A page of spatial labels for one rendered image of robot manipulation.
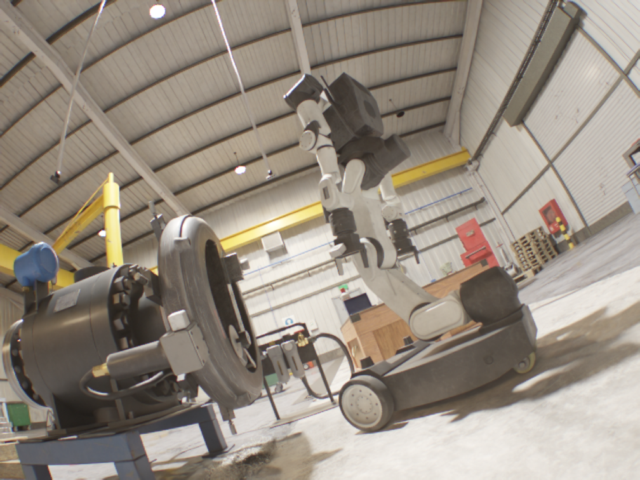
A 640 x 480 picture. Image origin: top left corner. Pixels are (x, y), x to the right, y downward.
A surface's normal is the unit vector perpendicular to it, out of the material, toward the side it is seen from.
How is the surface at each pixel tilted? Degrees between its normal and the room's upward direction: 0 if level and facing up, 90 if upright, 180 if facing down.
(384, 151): 113
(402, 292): 90
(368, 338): 90
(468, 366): 90
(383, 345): 90
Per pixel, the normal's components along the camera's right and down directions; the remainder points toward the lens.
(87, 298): -0.13, -0.68
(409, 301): -0.65, -0.04
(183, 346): 0.14, 0.00
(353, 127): -0.44, 0.34
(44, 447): 0.01, -0.36
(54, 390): 0.22, 0.23
